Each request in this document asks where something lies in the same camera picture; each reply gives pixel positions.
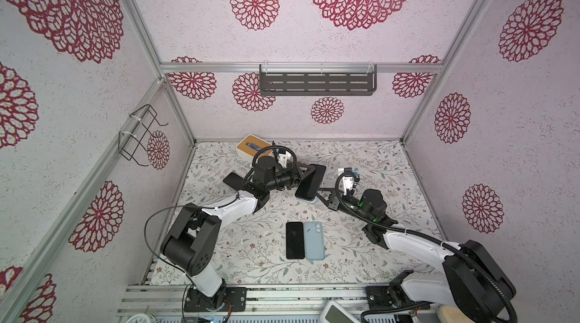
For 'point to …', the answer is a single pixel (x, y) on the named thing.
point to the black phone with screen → (295, 244)
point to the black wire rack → (133, 143)
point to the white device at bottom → (333, 312)
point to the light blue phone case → (314, 237)
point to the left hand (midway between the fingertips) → (315, 171)
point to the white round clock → (140, 318)
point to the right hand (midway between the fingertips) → (313, 190)
